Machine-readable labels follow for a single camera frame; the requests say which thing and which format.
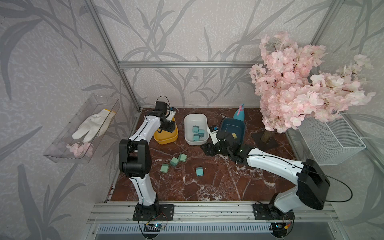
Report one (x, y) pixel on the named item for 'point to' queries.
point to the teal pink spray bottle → (239, 113)
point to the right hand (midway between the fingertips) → (204, 143)
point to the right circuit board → (279, 229)
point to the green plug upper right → (182, 157)
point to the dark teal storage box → (236, 125)
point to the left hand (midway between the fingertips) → (170, 126)
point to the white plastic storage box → (191, 120)
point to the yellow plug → (234, 135)
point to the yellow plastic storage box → (165, 137)
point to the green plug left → (164, 168)
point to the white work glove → (96, 125)
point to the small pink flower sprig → (84, 150)
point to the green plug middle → (174, 161)
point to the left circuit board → (153, 227)
